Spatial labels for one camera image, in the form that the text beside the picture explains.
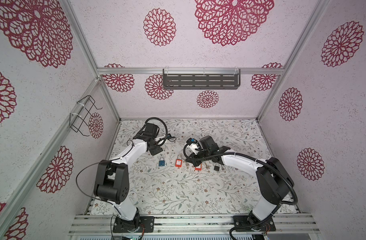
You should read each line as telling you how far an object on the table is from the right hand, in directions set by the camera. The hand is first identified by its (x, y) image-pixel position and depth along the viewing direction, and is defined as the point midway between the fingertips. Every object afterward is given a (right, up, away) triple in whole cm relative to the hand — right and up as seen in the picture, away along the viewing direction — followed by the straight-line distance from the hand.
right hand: (186, 157), depth 86 cm
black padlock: (+19, -8, +8) cm, 22 cm away
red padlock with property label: (+8, -8, +6) cm, 13 cm away
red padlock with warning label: (-5, -5, +9) cm, 11 cm away
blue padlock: (-16, -5, +11) cm, 20 cm away
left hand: (-20, +5, +7) cm, 22 cm away
